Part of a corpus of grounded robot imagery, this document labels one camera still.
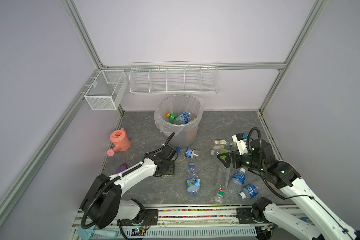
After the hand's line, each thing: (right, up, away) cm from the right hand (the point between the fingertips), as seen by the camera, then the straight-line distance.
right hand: (224, 155), depth 70 cm
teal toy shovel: (-64, -36, -2) cm, 74 cm away
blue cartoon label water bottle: (-15, -16, +10) cm, 24 cm away
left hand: (-29, -12, +15) cm, 35 cm away
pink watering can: (-59, +5, +21) cm, 63 cm away
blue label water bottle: (+10, -18, +12) cm, 23 cm away
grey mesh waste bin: (-18, +7, +21) cm, 28 cm away
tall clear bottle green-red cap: (+4, -14, +17) cm, 22 cm away
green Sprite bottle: (-27, +19, +26) cm, 42 cm away
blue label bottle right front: (+16, -20, +5) cm, 26 cm away
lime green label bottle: (+3, -2, +24) cm, 24 cm away
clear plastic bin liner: (-26, +23, +30) cm, 46 cm away
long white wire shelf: (-26, +46, +27) cm, 59 cm away
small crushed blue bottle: (-17, -3, +21) cm, 27 cm away
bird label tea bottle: (+6, +3, +25) cm, 26 cm away
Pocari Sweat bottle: (-20, +18, +26) cm, 38 cm away
